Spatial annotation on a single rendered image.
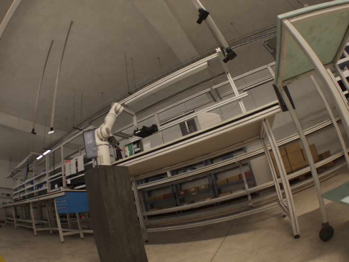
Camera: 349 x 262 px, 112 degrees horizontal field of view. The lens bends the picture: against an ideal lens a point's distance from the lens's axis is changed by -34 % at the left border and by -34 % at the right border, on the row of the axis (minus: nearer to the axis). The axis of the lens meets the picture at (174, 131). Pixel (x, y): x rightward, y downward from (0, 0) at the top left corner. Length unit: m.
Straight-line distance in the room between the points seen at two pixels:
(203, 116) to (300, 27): 0.93
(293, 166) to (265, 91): 2.70
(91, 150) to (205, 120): 2.29
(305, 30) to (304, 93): 5.42
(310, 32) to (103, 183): 1.42
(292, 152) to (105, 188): 4.20
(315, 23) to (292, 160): 3.94
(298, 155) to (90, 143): 4.51
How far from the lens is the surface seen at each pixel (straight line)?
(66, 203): 3.09
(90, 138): 3.23
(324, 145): 6.01
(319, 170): 4.80
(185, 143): 1.38
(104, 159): 1.30
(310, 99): 6.27
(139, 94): 2.36
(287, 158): 4.61
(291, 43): 0.96
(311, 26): 0.96
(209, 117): 1.36
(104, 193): 1.14
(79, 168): 3.79
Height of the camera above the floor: 0.57
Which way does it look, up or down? 20 degrees up
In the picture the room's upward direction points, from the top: 14 degrees counter-clockwise
